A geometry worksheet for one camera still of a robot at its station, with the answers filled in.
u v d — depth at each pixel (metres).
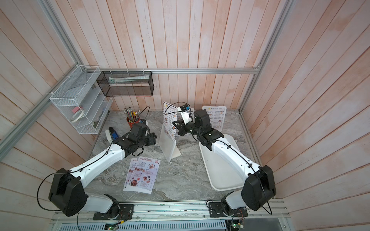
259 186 0.40
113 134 1.02
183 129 0.67
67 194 0.40
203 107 0.95
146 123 0.78
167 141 0.93
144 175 0.86
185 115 0.66
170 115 0.76
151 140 0.76
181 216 0.73
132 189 0.82
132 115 1.01
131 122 0.98
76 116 0.82
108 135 1.01
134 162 0.91
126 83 1.03
